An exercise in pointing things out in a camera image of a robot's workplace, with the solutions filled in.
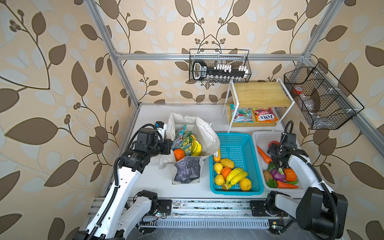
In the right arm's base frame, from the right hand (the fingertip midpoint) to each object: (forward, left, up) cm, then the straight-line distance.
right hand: (277, 154), depth 85 cm
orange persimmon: (-8, +31, -2) cm, 32 cm away
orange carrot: (0, +5, -5) cm, 7 cm away
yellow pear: (-5, +35, -3) cm, 35 cm away
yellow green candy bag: (+6, +52, +5) cm, 53 cm away
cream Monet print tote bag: (-10, +51, +7) cm, 52 cm away
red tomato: (+10, -2, -3) cm, 10 cm away
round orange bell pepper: (-1, +56, +7) cm, 56 cm away
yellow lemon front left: (-12, +35, -3) cm, 37 cm away
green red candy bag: (+20, +18, +12) cm, 30 cm away
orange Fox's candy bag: (+20, +4, +11) cm, 24 cm away
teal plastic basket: (+8, +17, -7) cm, 20 cm away
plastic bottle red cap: (+25, -10, +26) cm, 38 cm away
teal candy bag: (+7, +56, +9) cm, 58 cm away
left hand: (+1, +58, +16) cm, 60 cm away
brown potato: (-11, +9, -1) cm, 15 cm away
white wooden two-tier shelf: (+16, +16, +26) cm, 34 cm away
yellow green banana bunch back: (+6, +47, 0) cm, 47 cm away
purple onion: (-11, +3, -3) cm, 12 cm away
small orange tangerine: (-1, +34, -4) cm, 34 cm away
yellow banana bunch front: (-12, +27, 0) cm, 29 cm away
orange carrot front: (-16, +3, -2) cm, 17 cm away
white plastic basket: (+11, +5, -2) cm, 12 cm away
